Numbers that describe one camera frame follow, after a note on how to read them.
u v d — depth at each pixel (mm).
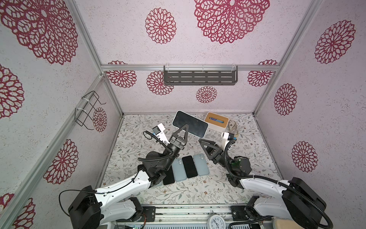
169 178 857
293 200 418
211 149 586
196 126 594
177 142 540
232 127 1084
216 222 687
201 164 910
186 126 584
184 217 732
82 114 745
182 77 930
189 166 901
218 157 572
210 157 581
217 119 1117
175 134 571
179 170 895
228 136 594
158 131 565
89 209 390
